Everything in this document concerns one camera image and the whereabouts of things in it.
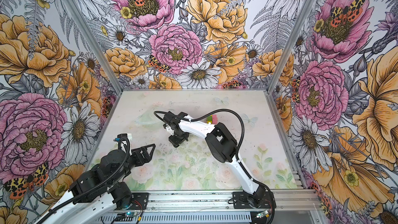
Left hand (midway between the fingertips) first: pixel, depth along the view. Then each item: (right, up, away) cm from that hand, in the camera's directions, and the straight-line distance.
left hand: (148, 152), depth 72 cm
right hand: (+12, -2, +19) cm, 23 cm away
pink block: (+33, +12, +29) cm, 45 cm away
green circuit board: (-8, -28, -1) cm, 29 cm away
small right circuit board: (+52, -28, -1) cm, 59 cm away
